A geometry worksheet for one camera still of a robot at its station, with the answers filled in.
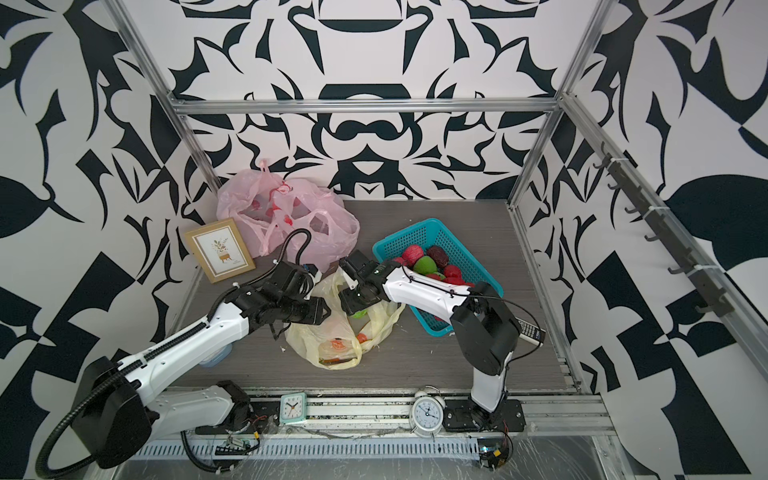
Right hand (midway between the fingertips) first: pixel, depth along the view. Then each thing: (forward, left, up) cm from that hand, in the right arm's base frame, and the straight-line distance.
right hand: (348, 299), depth 86 cm
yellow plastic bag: (-12, +1, -1) cm, 12 cm away
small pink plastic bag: (+36, +19, +2) cm, 41 cm away
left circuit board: (-34, +25, -9) cm, 43 cm away
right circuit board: (-35, -35, -9) cm, 51 cm away
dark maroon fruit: (+17, -28, -3) cm, 33 cm away
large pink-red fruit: (+17, -19, -2) cm, 25 cm away
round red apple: (+10, -32, -3) cm, 33 cm away
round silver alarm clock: (-28, -20, -3) cm, 35 cm away
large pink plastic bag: (+40, +34, -5) cm, 52 cm away
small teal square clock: (-26, +12, -5) cm, 29 cm away
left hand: (-4, +6, +3) cm, 8 cm away
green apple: (+13, -23, -3) cm, 27 cm away
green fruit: (-7, -4, +6) cm, 10 cm away
